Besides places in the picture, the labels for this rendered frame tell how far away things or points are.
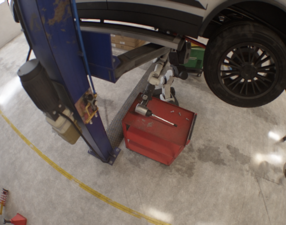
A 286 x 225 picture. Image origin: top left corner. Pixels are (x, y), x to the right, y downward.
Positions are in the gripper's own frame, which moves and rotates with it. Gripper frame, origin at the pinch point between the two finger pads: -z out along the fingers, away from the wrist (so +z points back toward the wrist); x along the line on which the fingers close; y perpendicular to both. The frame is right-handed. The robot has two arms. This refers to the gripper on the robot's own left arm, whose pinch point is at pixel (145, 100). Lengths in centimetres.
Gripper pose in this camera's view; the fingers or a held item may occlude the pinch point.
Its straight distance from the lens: 153.9
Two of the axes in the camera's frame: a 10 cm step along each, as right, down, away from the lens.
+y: -2.5, 2.7, -9.3
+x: -9.0, -4.2, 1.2
